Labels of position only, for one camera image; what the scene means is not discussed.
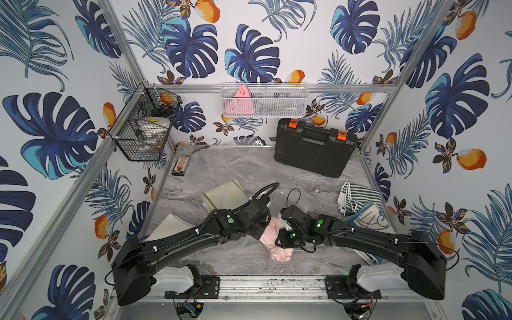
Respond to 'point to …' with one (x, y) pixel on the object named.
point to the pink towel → (269, 236)
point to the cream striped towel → (228, 196)
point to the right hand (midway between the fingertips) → (277, 242)
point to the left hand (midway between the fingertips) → (261, 220)
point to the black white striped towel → (353, 196)
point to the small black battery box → (180, 165)
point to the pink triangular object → (240, 104)
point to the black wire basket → (144, 125)
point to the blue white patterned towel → (370, 217)
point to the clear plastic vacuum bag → (245, 256)
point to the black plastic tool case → (321, 150)
